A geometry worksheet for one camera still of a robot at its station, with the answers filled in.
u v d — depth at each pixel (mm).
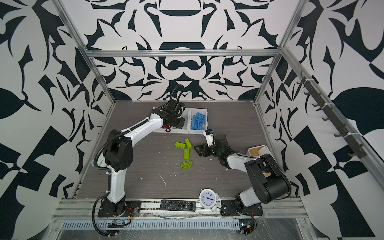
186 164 871
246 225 712
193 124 1020
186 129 986
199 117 1050
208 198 756
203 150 808
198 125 1016
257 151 872
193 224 649
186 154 921
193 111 1069
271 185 444
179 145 939
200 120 1046
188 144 941
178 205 744
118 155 525
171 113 727
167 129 796
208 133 811
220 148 714
